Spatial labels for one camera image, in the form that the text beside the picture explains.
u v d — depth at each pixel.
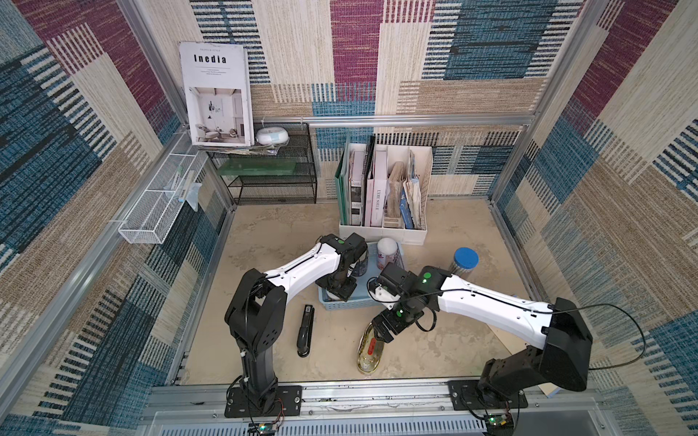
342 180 0.86
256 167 0.94
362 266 0.92
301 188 1.19
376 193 0.94
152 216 0.91
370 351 0.79
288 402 0.73
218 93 0.78
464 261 0.78
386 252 0.91
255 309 0.49
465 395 0.74
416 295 0.55
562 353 0.40
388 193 0.95
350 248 0.71
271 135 0.86
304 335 0.82
